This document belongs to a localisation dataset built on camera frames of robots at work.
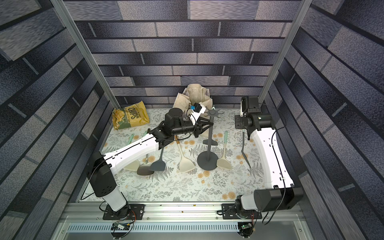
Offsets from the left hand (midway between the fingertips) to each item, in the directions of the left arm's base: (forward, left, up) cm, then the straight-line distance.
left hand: (212, 122), depth 67 cm
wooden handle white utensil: (-6, +14, -35) cm, 38 cm away
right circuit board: (-38, -19, -39) cm, 57 cm away
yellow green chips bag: (+27, +55, -27) cm, 67 cm away
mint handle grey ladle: (-7, +29, -33) cm, 45 cm away
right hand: (+6, -17, -5) cm, 19 cm away
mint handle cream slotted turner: (-4, -10, -34) cm, 36 cm away
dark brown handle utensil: (-10, +37, -32) cm, 50 cm away
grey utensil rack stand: (-4, -1, -33) cm, 33 cm away
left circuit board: (-37, +44, -36) cm, 68 cm away
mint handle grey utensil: (-4, -18, -20) cm, 27 cm away
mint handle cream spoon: (+13, +53, -35) cm, 65 cm away
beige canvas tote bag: (+44, +9, -19) cm, 49 cm away
